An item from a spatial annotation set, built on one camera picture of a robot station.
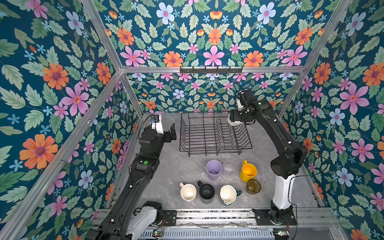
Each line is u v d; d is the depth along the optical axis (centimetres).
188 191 80
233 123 84
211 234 77
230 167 87
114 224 39
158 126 61
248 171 88
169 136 65
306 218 75
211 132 107
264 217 73
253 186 82
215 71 92
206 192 80
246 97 65
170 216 74
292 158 49
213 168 84
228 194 79
